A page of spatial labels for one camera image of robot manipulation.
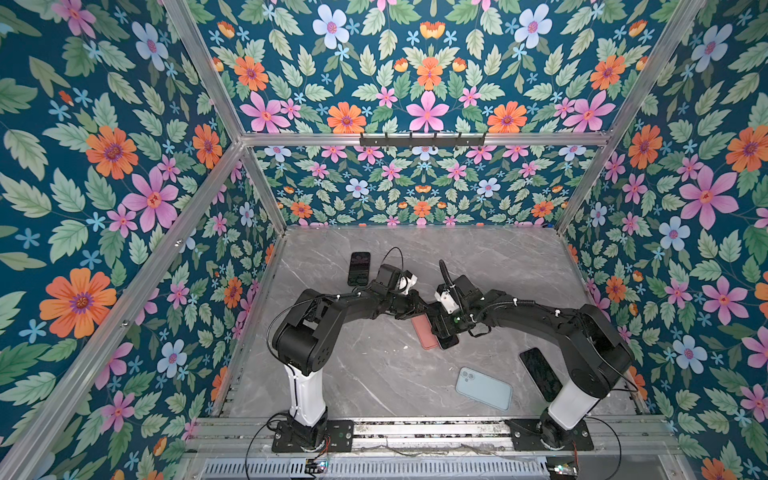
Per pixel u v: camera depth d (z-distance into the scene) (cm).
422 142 93
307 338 51
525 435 73
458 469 77
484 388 83
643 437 75
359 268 111
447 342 85
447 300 84
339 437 73
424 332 91
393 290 82
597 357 47
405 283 82
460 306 73
